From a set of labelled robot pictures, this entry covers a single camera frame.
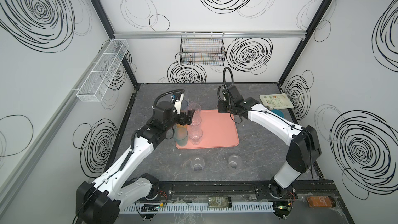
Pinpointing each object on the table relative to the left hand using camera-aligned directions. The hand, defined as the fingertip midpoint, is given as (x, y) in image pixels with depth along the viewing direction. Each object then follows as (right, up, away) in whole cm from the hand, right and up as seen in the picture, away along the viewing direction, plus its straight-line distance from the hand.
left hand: (187, 108), depth 76 cm
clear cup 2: (+4, -9, +20) cm, 22 cm away
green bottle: (+15, -41, -8) cm, 44 cm away
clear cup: (+4, -16, +14) cm, 22 cm away
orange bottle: (+60, -41, -8) cm, 74 cm away
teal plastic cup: (-5, -16, +13) cm, 21 cm away
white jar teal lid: (+59, -5, +26) cm, 65 cm away
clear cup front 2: (+25, -29, +6) cm, 39 cm away
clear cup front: (+5, -31, +6) cm, 32 cm away
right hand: (+17, +1, +10) cm, 19 cm away
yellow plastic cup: (-4, -11, +9) cm, 15 cm away
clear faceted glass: (+1, -1, +29) cm, 29 cm away
